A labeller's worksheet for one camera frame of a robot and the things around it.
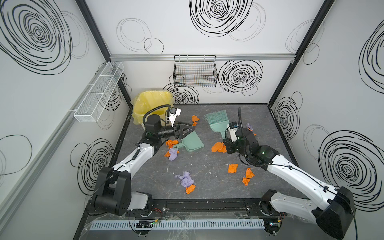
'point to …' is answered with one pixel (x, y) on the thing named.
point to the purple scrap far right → (250, 126)
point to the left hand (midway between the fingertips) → (192, 129)
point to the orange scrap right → (255, 134)
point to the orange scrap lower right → (249, 175)
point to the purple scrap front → (186, 180)
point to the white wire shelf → (91, 106)
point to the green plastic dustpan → (191, 142)
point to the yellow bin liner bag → (146, 103)
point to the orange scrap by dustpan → (170, 143)
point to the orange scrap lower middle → (232, 168)
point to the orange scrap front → (189, 190)
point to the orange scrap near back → (194, 119)
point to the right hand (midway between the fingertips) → (222, 140)
